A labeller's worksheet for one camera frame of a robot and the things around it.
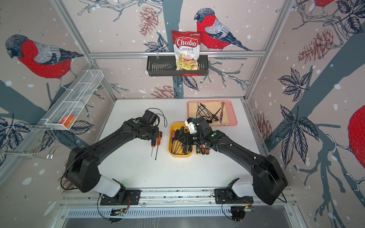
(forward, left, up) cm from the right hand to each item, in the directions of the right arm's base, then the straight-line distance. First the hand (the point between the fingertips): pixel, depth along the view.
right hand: (181, 139), depth 80 cm
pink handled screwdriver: (+11, +7, -13) cm, 18 cm away
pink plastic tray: (+28, -38, -15) cm, 49 cm away
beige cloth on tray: (+33, -21, -13) cm, 41 cm away
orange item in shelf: (-3, +53, +20) cm, 56 cm away
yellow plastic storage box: (+16, +7, -9) cm, 19 cm away
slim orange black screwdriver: (-1, -13, -13) cm, 18 cm away
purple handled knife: (+31, -29, -15) cm, 45 cm away
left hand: (+5, +14, -2) cm, 15 cm away
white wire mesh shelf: (+14, +61, +17) cm, 65 cm away
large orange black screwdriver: (+4, +16, -13) cm, 21 cm away
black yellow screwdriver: (0, -10, -13) cm, 17 cm away
